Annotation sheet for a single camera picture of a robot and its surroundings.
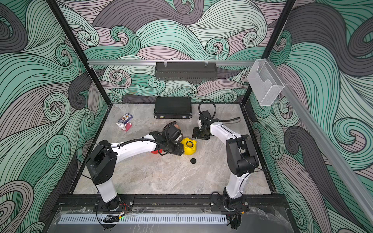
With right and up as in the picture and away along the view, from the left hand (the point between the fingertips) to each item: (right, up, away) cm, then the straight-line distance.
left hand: (181, 149), depth 85 cm
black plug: (+7, -8, +3) cm, 11 cm away
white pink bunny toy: (-41, +12, +17) cm, 45 cm away
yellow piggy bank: (+5, +2, +1) cm, 5 cm away
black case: (-7, +26, +26) cm, 38 cm away
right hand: (+8, +7, +9) cm, 14 cm away
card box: (-43, +19, +25) cm, 53 cm away
